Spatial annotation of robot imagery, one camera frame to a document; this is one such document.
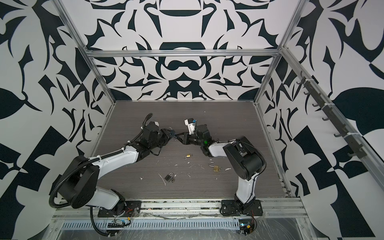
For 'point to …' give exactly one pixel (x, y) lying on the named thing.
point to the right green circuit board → (246, 226)
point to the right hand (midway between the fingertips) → (175, 136)
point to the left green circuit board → (118, 223)
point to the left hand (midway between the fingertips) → (175, 129)
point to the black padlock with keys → (170, 177)
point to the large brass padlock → (216, 167)
